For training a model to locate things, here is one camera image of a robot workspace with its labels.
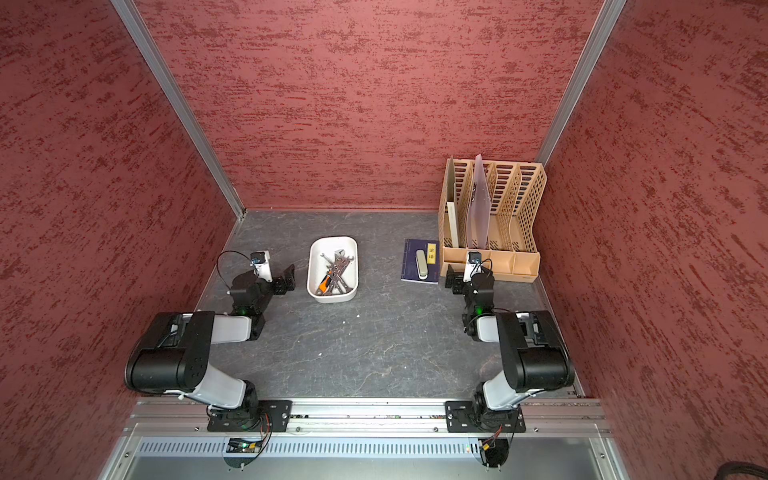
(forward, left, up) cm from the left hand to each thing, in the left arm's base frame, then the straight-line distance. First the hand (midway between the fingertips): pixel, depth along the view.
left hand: (279, 270), depth 94 cm
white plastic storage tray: (+14, -18, -8) cm, 24 cm away
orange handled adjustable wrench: (0, -14, -7) cm, 15 cm away
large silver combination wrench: (+3, -18, -6) cm, 19 cm away
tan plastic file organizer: (+10, -78, -1) cm, 79 cm away
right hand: (+1, -60, 0) cm, 60 cm away
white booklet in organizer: (+9, -55, +13) cm, 57 cm away
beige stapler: (+6, -46, -4) cm, 47 cm away
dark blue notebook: (+6, -43, -7) cm, 44 cm away
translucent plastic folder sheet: (+20, -66, +9) cm, 70 cm away
